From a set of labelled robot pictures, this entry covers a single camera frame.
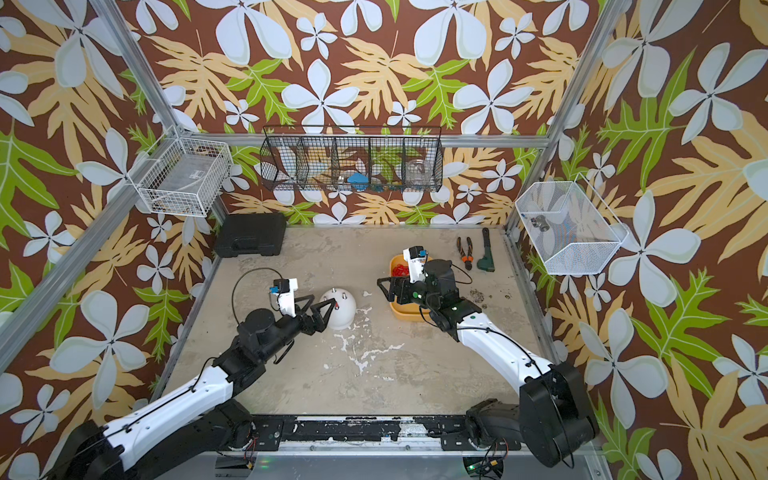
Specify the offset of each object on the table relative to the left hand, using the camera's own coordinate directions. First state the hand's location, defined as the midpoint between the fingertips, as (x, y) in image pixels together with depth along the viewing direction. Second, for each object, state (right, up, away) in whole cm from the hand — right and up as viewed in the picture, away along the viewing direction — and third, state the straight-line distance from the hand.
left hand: (326, 296), depth 76 cm
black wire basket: (+4, +43, +22) cm, 48 cm away
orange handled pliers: (+46, +10, +33) cm, 58 cm away
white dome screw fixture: (+3, -6, +12) cm, 13 cm away
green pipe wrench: (+53, +8, +32) cm, 63 cm away
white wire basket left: (-42, +34, +10) cm, 55 cm away
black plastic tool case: (-39, +19, +42) cm, 60 cm away
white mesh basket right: (+67, +18, +7) cm, 70 cm away
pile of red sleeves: (+21, +5, +29) cm, 36 cm away
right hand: (+16, +4, +4) cm, 17 cm away
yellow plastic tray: (+21, -7, +15) cm, 27 cm away
